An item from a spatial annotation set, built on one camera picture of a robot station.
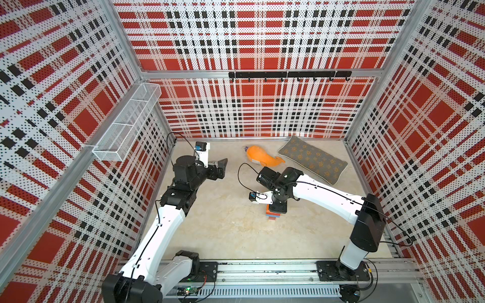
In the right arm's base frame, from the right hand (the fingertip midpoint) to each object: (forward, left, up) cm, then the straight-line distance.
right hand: (280, 203), depth 79 cm
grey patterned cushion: (+30, -22, -8) cm, 38 cm away
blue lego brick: (-2, +2, -9) cm, 9 cm away
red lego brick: (-2, +4, -6) cm, 8 cm away
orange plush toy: (+32, +8, -7) cm, 34 cm away
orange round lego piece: (-5, +6, +6) cm, 9 cm away
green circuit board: (-30, +36, -11) cm, 48 cm away
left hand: (+13, +25, +15) cm, 32 cm away
